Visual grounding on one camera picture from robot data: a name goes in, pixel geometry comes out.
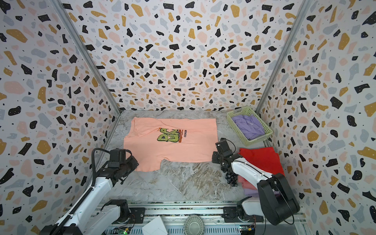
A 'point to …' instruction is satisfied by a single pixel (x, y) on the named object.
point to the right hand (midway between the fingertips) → (214, 152)
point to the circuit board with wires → (122, 229)
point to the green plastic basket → (247, 110)
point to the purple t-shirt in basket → (250, 125)
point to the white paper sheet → (155, 227)
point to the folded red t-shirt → (266, 158)
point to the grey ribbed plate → (194, 225)
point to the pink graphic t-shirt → (151, 140)
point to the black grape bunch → (231, 177)
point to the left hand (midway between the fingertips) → (137, 158)
